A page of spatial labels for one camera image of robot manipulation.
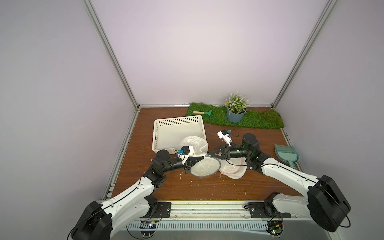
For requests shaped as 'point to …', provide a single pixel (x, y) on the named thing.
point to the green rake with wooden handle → (209, 113)
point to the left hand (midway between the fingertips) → (203, 159)
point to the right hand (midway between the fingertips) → (210, 153)
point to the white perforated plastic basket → (168, 132)
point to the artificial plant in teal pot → (237, 104)
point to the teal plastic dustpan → (287, 153)
